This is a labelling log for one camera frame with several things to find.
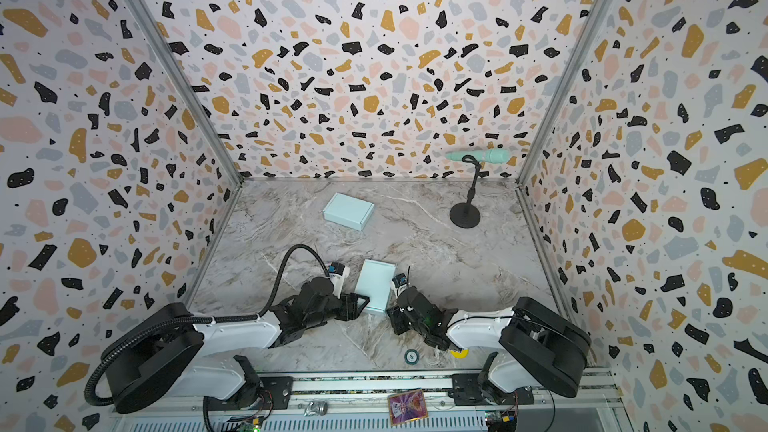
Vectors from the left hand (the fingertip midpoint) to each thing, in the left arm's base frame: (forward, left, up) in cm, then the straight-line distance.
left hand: (369, 297), depth 84 cm
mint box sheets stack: (+6, -1, -4) cm, 8 cm away
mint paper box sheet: (+34, +10, -4) cm, 36 cm away
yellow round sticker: (-14, -25, -6) cm, 29 cm away
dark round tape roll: (-14, -11, -6) cm, 19 cm away
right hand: (-2, -5, -4) cm, 7 cm away
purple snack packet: (-26, -10, -4) cm, 28 cm away
